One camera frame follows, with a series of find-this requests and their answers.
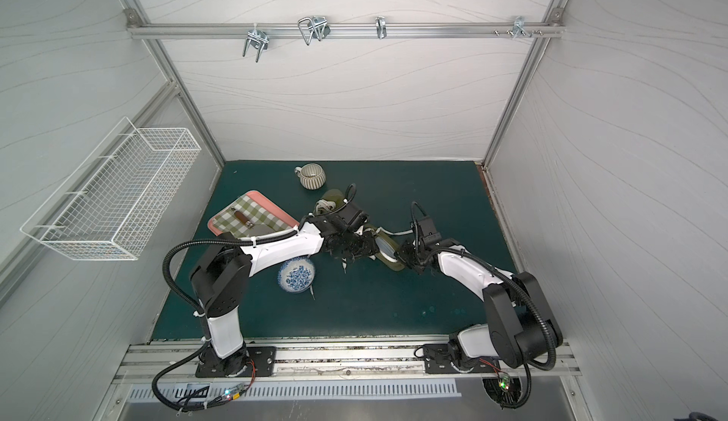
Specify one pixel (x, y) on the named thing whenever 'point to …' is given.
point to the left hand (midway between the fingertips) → (378, 254)
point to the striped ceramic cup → (312, 175)
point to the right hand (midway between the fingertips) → (396, 254)
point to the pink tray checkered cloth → (251, 214)
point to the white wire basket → (118, 211)
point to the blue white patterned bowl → (296, 274)
